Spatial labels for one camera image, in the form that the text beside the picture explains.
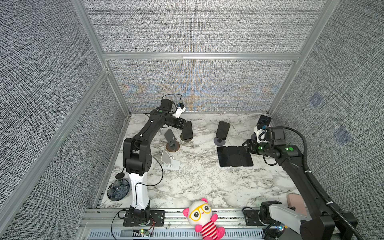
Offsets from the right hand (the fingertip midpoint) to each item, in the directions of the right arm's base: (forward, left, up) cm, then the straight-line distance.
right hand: (248, 144), depth 80 cm
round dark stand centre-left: (+15, +35, -17) cm, 41 cm away
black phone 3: (+21, -16, -4) cm, 26 cm away
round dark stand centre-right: (+15, +12, -18) cm, 26 cm away
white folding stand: (-4, +44, -13) cm, 46 cm away
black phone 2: (+12, +12, -3) cm, 17 cm away
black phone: (+16, +34, -8) cm, 38 cm away
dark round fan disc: (-18, +71, -16) cm, 75 cm away
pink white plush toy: (-31, +27, -11) cm, 42 cm away
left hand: (+18, +36, -3) cm, 40 cm away
